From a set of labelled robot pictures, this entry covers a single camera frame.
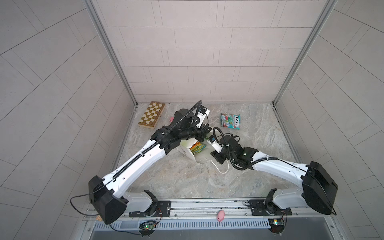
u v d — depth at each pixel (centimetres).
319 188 40
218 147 70
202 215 70
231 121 102
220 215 69
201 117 59
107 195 37
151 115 105
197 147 85
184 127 54
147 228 65
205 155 81
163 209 71
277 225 68
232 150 61
